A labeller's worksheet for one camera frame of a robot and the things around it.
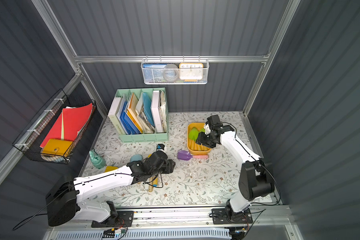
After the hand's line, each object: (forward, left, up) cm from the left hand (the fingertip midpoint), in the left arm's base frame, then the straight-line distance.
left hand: (172, 163), depth 80 cm
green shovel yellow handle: (+27, -13, -10) cm, 31 cm away
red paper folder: (+14, +50, +20) cm, 56 cm away
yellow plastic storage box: (+15, -18, -10) cm, 25 cm away
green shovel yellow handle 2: (+31, -21, -10) cm, 39 cm away
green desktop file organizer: (+28, +20, +9) cm, 36 cm away
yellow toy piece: (+3, +40, -14) cm, 42 cm away
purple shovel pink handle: (+11, -8, -12) cm, 18 cm away
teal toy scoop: (+10, +25, -12) cm, 29 cm away
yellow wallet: (-1, +49, +19) cm, 53 cm away
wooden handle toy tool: (-9, +12, -11) cm, 18 cm away
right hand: (+13, -18, +2) cm, 22 cm away
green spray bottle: (+4, +44, -5) cm, 45 cm away
